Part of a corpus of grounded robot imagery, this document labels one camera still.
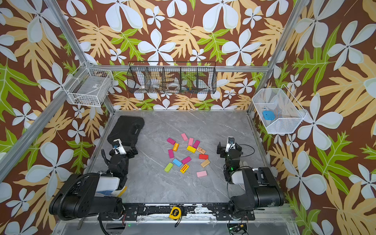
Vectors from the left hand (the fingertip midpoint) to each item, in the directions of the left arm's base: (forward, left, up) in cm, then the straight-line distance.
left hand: (125, 142), depth 87 cm
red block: (-3, -49, -13) cm, 51 cm away
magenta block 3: (-1, -27, -13) cm, 30 cm away
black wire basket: (+40, -27, +19) cm, 52 cm away
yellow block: (+1, -40, -11) cm, 42 cm away
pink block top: (+12, -36, -12) cm, 39 cm away
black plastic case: (+16, +6, -8) cm, 18 cm away
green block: (-11, -26, -11) cm, 31 cm away
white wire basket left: (+25, +21, +22) cm, 40 cm away
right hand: (+2, -63, -3) cm, 63 cm away
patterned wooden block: (+1, -47, -11) cm, 48 cm away
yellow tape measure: (-36, -32, -9) cm, 49 cm away
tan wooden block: (-8, -49, -11) cm, 51 cm away
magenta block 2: (+7, -44, -13) cm, 46 cm away
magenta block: (+8, -26, -12) cm, 30 cm away
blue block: (-8, -31, -11) cm, 34 cm away
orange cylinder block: (+4, -30, -12) cm, 32 cm away
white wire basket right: (+13, -90, +14) cm, 92 cm away
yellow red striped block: (-12, -36, -11) cm, 40 cm away
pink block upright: (+8, -40, -12) cm, 43 cm away
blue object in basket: (+10, -84, +15) cm, 86 cm away
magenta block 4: (-6, -37, -12) cm, 39 cm away
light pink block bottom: (-15, -47, -12) cm, 50 cm away
